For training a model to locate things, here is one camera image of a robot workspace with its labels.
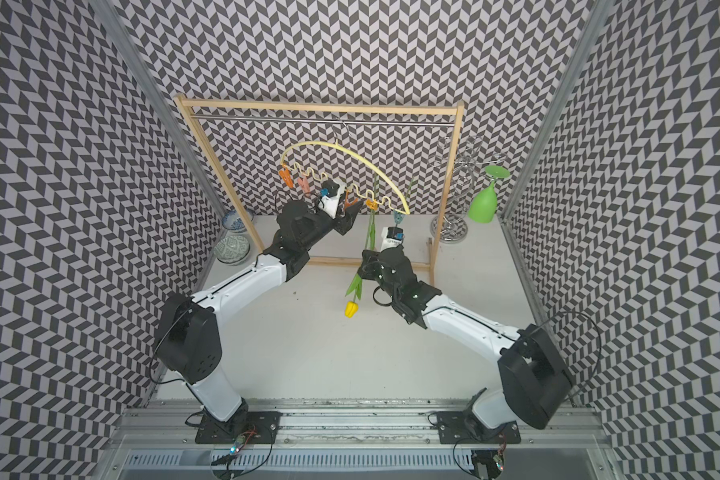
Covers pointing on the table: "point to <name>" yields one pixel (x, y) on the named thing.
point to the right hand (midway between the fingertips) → (363, 256)
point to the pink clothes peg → (304, 183)
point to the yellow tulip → (371, 238)
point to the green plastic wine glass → (483, 206)
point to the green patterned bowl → (232, 249)
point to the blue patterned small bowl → (232, 221)
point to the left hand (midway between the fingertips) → (354, 197)
